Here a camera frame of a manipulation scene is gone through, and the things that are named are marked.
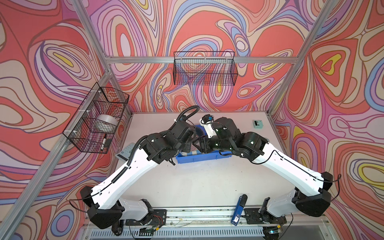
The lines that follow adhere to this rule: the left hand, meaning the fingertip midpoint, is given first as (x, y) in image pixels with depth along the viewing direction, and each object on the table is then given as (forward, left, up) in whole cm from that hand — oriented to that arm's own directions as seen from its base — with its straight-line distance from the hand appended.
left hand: (187, 139), depth 68 cm
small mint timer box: (+33, -51, -28) cm, 66 cm away
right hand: (-3, -5, 0) cm, 6 cm away
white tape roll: (+8, +40, +2) cm, 41 cm away
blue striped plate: (-1, -2, -11) cm, 12 cm away
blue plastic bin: (+3, +5, -26) cm, 27 cm away
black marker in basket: (+2, +42, -5) cm, 42 cm away
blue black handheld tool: (-24, -25, -27) cm, 44 cm away
